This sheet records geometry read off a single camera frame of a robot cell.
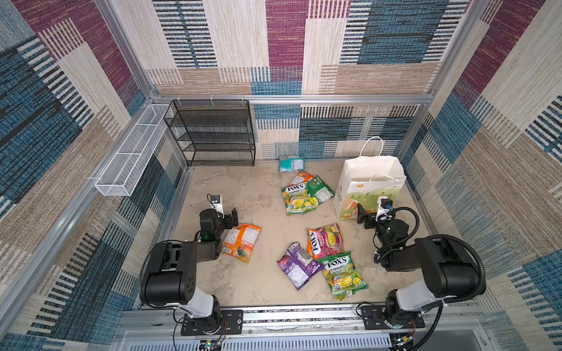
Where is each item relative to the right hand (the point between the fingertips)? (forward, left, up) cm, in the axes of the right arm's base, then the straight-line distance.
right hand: (372, 205), depth 91 cm
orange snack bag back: (+22, +28, -7) cm, 36 cm away
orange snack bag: (-12, +54, -5) cm, 55 cm away
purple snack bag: (-22, +31, -6) cm, 38 cm away
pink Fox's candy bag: (-12, +20, -7) cm, 24 cm away
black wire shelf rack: (+39, +71, +8) cm, 82 cm away
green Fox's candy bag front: (-26, +15, -6) cm, 31 cm away
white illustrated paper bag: (+1, +7, +16) cm, 18 cm away
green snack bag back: (+14, +20, -6) cm, 25 cm away
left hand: (+1, +62, -3) cm, 62 cm away
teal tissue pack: (+30, +32, -6) cm, 44 cm away
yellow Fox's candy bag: (+7, +30, -5) cm, 31 cm away
